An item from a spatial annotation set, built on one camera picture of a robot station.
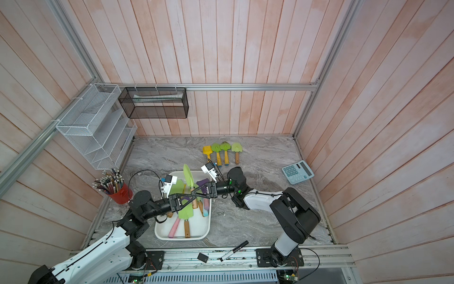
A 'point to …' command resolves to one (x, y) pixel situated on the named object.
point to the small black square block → (203, 257)
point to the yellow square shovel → (207, 149)
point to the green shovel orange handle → (226, 146)
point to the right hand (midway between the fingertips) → (194, 195)
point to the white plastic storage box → (193, 222)
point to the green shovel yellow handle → (216, 147)
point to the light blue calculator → (298, 172)
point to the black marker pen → (234, 250)
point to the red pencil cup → (123, 196)
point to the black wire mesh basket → (155, 102)
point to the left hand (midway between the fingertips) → (194, 200)
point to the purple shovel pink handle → (206, 200)
